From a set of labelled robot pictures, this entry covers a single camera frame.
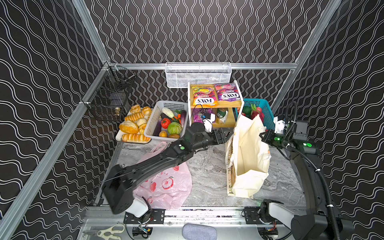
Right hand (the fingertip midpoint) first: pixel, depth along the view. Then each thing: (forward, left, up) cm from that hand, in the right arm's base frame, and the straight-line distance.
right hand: (262, 134), depth 75 cm
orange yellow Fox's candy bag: (+16, +28, +12) cm, 34 cm away
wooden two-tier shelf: (+13, +15, +8) cm, 21 cm away
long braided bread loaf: (+12, +76, -19) cm, 79 cm away
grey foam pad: (-40, +34, -21) cm, 56 cm away
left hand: (-7, +16, +10) cm, 20 cm away
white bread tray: (+13, +88, -21) cm, 91 cm away
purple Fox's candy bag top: (+20, +17, +11) cm, 28 cm away
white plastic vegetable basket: (+37, +51, -19) cm, 66 cm away
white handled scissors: (-41, +78, -22) cm, 91 cm away
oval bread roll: (+18, +80, -16) cm, 84 cm away
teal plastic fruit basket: (+36, -18, -18) cm, 44 cm away
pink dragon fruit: (+34, -10, -17) cm, 39 cm away
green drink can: (+14, +19, -1) cm, 23 cm away
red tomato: (+23, +56, -16) cm, 63 cm away
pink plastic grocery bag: (-21, +48, -22) cm, 57 cm away
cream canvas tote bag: (-1, +2, -17) cm, 17 cm away
